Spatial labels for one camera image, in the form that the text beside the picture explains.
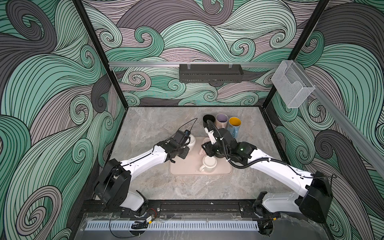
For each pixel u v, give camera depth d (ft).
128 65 5.07
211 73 3.15
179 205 2.49
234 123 3.22
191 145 2.81
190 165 2.87
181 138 2.16
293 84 2.59
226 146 1.85
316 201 1.23
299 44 2.75
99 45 2.76
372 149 1.69
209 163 2.66
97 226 2.29
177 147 2.12
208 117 3.31
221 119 3.38
